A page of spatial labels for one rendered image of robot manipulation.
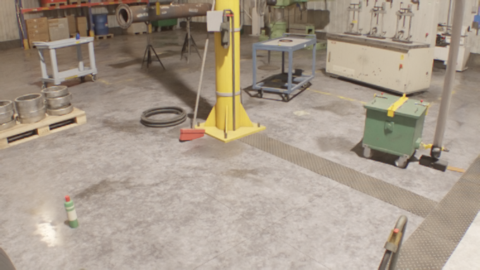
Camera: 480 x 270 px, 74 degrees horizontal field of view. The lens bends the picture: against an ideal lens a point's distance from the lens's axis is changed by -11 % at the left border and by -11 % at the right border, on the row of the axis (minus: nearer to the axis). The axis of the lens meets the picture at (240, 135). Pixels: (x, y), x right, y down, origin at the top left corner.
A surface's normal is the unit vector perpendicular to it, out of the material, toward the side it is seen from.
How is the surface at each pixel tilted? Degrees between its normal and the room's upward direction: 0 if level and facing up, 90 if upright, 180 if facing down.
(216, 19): 90
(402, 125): 90
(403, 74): 90
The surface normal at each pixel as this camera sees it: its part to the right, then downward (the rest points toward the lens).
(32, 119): 0.52, 0.31
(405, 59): -0.85, 0.20
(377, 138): -0.61, 0.29
